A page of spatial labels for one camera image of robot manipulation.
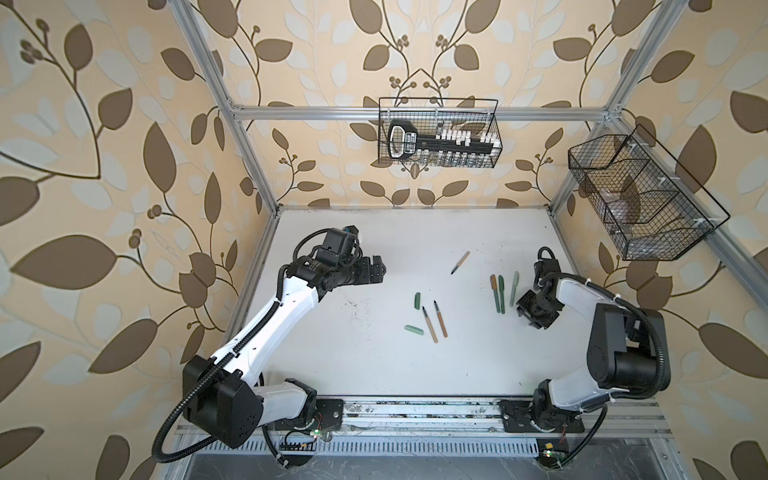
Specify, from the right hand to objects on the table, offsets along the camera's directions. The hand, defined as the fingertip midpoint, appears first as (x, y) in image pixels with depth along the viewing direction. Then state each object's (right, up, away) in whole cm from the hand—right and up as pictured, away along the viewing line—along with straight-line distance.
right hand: (525, 319), depth 91 cm
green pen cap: (-33, +5, +5) cm, 34 cm away
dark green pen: (-5, +7, +6) cm, 10 cm away
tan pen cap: (-7, +11, +8) cm, 15 cm away
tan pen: (-17, +16, +14) cm, 27 cm away
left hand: (-46, +17, -12) cm, 50 cm away
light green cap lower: (-34, -2, -2) cm, 34 cm away
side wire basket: (+24, +33, -17) cm, 44 cm away
